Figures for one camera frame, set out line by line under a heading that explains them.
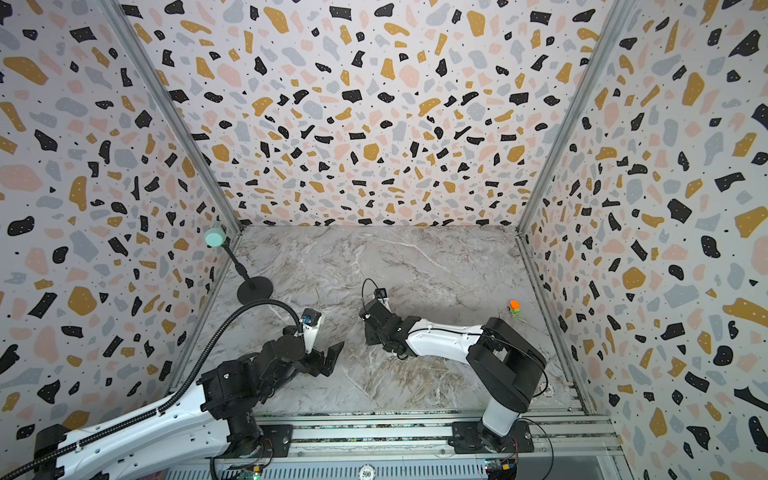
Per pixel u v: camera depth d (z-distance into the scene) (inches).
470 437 29.4
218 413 19.4
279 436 29.3
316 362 25.6
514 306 38.2
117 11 27.0
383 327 26.6
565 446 29.5
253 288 39.5
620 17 28.2
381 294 31.3
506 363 18.1
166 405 18.2
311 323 24.6
